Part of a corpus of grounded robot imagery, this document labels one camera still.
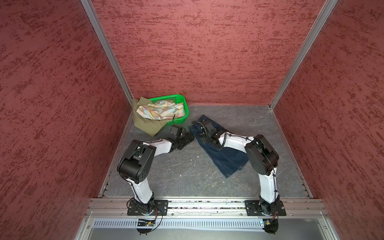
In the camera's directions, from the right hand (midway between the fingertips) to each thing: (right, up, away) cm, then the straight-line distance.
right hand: (205, 135), depth 99 cm
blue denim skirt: (+14, -15, -9) cm, 22 cm away
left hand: (-9, -4, -3) cm, 10 cm away
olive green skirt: (-38, +7, -4) cm, 38 cm away
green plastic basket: (-21, +28, +16) cm, 38 cm away
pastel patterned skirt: (-33, +18, +14) cm, 40 cm away
